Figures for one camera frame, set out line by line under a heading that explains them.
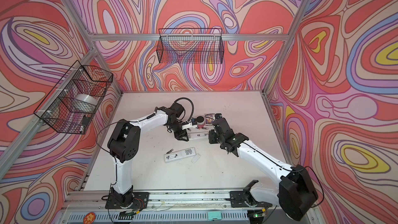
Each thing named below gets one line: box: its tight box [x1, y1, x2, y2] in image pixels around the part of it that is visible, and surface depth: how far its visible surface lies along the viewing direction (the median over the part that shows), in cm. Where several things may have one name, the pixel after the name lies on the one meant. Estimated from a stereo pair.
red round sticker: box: [82, 212, 96, 224], surface depth 70 cm
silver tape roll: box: [72, 93, 99, 114], surface depth 74 cm
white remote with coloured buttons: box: [187, 131, 209, 140], surface depth 95 cm
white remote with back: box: [163, 146, 196, 163], surface depth 88 cm
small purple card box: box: [204, 113, 216, 126], surface depth 103 cm
